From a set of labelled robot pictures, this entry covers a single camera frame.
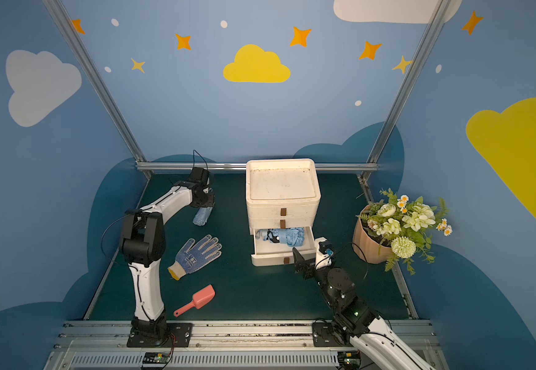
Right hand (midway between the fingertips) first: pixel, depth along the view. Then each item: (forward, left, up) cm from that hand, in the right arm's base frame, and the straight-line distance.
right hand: (311, 243), depth 77 cm
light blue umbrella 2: (+17, +45, -12) cm, 50 cm away
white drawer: (0, +15, -11) cm, 19 cm away
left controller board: (-34, +48, -18) cm, 62 cm away
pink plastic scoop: (-16, +38, -15) cm, 44 cm away
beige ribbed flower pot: (+3, -22, -7) cm, 23 cm away
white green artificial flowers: (+1, -26, +12) cm, 28 cm away
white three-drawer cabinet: (+15, +10, +6) cm, 19 cm away
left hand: (+25, +45, -9) cm, 52 cm away
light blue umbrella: (+8, +5, -11) cm, 15 cm away
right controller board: (-30, -14, -21) cm, 39 cm away
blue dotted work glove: (-1, +46, -16) cm, 49 cm away
